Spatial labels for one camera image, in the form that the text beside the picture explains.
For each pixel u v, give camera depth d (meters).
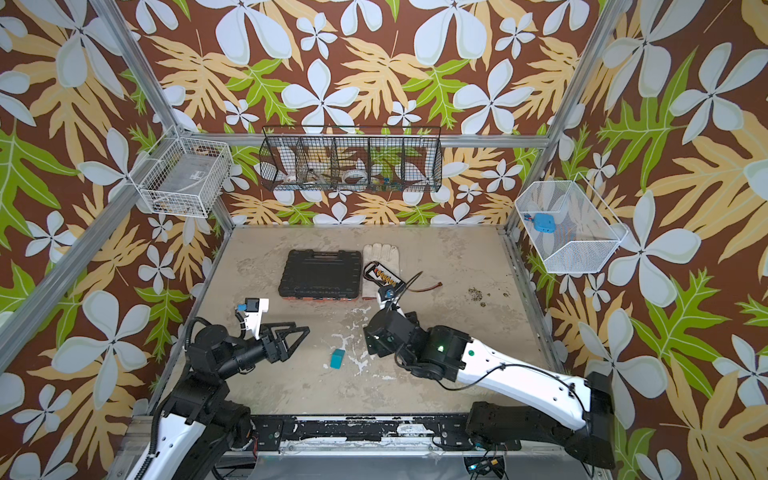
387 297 0.61
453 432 0.74
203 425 0.53
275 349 0.62
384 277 1.01
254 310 0.64
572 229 0.83
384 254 1.10
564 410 0.40
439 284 1.04
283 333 0.63
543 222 0.86
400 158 0.98
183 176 0.86
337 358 0.87
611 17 0.69
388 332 0.49
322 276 1.01
